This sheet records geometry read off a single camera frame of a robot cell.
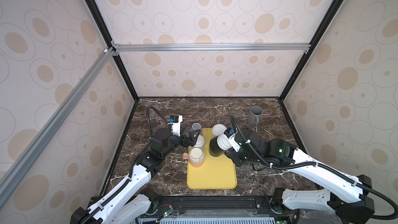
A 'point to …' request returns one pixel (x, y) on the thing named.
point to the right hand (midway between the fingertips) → (229, 153)
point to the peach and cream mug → (196, 156)
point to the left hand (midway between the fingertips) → (197, 129)
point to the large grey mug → (253, 117)
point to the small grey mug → (196, 126)
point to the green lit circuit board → (170, 211)
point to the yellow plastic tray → (216, 172)
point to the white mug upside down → (200, 141)
